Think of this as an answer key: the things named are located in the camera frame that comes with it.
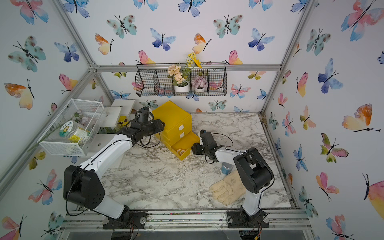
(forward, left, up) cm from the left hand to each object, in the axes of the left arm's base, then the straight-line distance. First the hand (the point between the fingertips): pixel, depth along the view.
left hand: (163, 123), depth 86 cm
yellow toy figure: (+14, +32, -13) cm, 37 cm away
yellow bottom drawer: (-5, -10, -21) cm, 23 cm away
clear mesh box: (+1, +39, +7) cm, 40 cm away
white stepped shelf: (+7, +31, 0) cm, 31 cm away
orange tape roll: (-7, -8, -19) cm, 22 cm away
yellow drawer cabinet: (-3, -8, -4) cm, 9 cm away
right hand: (-6, -18, -16) cm, 25 cm away
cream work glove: (-31, -36, -22) cm, 52 cm away
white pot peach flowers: (+22, -10, +11) cm, 26 cm away
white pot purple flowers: (+19, -21, +13) cm, 31 cm away
